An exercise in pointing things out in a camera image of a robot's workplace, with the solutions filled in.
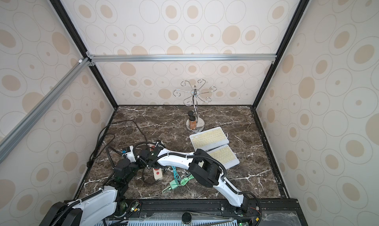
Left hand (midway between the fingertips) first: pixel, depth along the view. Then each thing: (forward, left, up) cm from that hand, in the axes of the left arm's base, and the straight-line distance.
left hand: (150, 152), depth 86 cm
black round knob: (-32, -22, +2) cm, 39 cm away
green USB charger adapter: (-16, -14, -5) cm, 22 cm away
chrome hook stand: (+25, -26, +24) cm, 43 cm away
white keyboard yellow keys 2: (+4, -45, -8) cm, 46 cm away
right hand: (+1, -12, -7) cm, 14 cm away
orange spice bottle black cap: (+21, -25, +1) cm, 32 cm away
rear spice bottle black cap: (+27, -23, +4) cm, 36 cm away
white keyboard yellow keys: (+14, -35, -7) cm, 39 cm away
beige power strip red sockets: (-10, -5, -5) cm, 13 cm away
